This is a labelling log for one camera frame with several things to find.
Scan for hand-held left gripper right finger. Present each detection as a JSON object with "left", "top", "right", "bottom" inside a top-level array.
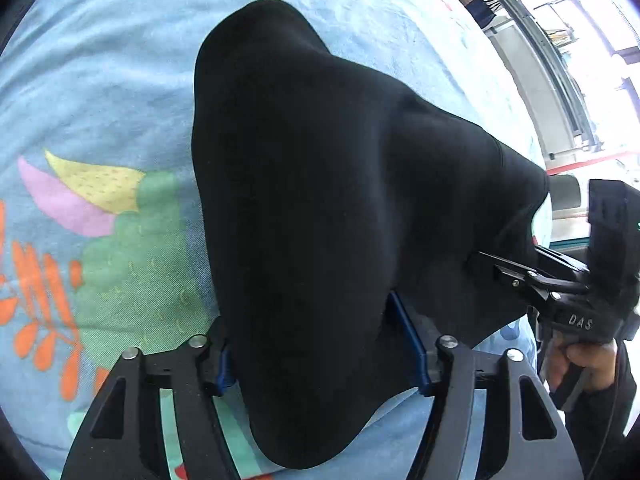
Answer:
[{"left": 385, "top": 290, "right": 583, "bottom": 480}]

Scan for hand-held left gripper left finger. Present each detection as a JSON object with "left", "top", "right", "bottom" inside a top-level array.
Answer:
[{"left": 60, "top": 320, "right": 241, "bottom": 480}]

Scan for black pants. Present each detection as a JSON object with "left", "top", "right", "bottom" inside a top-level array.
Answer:
[{"left": 190, "top": 0, "right": 551, "bottom": 471}]

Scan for blue printed bedsheet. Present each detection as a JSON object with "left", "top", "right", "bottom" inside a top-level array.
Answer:
[{"left": 0, "top": 0, "right": 557, "bottom": 480}]

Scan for dark tote bag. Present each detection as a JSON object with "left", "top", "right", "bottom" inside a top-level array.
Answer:
[{"left": 467, "top": 0, "right": 497, "bottom": 29}]

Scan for person's right forearm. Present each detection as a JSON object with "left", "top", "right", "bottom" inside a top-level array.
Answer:
[{"left": 565, "top": 345, "right": 640, "bottom": 480}]

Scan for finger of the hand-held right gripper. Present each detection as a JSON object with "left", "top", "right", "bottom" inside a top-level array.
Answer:
[
  {"left": 469, "top": 251, "right": 591, "bottom": 295},
  {"left": 492, "top": 266, "right": 563, "bottom": 311}
]

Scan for red frame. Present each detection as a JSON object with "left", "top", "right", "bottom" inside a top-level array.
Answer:
[{"left": 546, "top": 152, "right": 627, "bottom": 177}]

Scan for person's right hand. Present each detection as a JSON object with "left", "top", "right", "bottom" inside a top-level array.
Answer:
[{"left": 547, "top": 341, "right": 622, "bottom": 393}]

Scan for window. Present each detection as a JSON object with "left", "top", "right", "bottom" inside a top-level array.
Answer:
[{"left": 532, "top": 0, "right": 640, "bottom": 161}]

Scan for grey tilting desk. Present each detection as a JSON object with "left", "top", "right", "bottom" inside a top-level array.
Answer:
[{"left": 492, "top": 0, "right": 601, "bottom": 147}]

